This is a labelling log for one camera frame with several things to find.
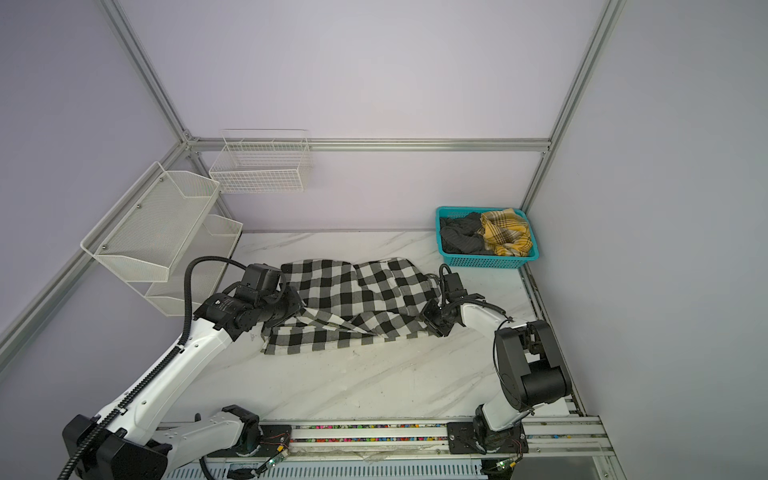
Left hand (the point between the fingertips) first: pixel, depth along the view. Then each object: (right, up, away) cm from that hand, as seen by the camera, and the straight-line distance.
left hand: (300, 305), depth 77 cm
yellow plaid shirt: (+65, +21, +27) cm, 73 cm away
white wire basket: (-19, +44, +19) cm, 52 cm away
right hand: (+32, -7, +14) cm, 36 cm away
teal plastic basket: (+56, +11, +27) cm, 63 cm away
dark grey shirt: (+49, +21, +32) cm, 62 cm away
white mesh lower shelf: (-37, +20, +24) cm, 48 cm away
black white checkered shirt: (+7, -2, +21) cm, 22 cm away
